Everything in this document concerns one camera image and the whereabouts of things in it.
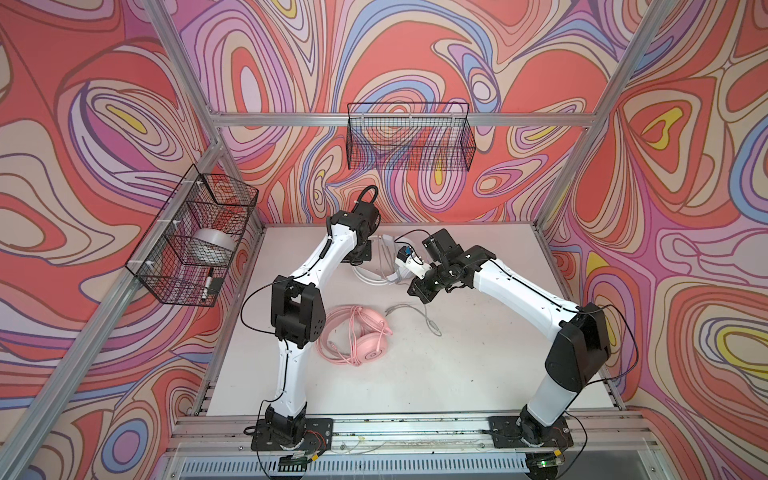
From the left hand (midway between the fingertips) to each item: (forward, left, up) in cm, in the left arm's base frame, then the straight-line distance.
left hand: (358, 256), depth 94 cm
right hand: (-16, -17, +1) cm, 23 cm away
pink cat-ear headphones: (-25, 0, -5) cm, 25 cm away
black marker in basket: (-18, +35, +12) cm, 41 cm away
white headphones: (-6, -8, +1) cm, 10 cm away
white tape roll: (-13, +33, +19) cm, 40 cm away
